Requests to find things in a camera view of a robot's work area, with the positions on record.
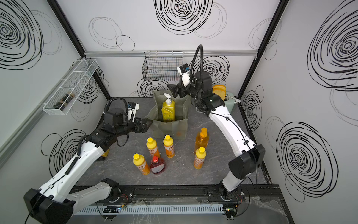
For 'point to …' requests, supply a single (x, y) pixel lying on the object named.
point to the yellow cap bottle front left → (140, 161)
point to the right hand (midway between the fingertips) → (177, 80)
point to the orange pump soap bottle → (202, 139)
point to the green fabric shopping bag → (176, 130)
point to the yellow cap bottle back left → (151, 145)
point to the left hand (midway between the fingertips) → (146, 120)
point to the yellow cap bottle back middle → (168, 143)
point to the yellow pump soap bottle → (168, 109)
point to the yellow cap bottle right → (200, 154)
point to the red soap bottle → (157, 165)
